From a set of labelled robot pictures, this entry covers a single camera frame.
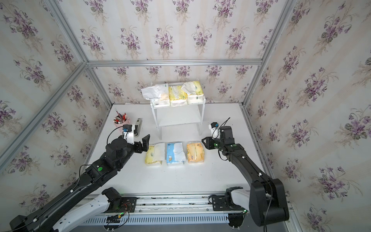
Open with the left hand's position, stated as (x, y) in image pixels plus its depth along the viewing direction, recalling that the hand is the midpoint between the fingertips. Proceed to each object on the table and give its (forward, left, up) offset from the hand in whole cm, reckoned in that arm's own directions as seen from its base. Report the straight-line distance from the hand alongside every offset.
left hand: (143, 135), depth 72 cm
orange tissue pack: (+1, -28, -21) cm, 35 cm away
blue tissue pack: (-1, -16, -19) cm, 24 cm away
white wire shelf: (+20, -21, -7) cm, 30 cm away
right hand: (+5, -35, -14) cm, 38 cm away
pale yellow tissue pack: (0, -3, -22) cm, 22 cm away
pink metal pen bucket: (+22, +22, -15) cm, 35 cm away
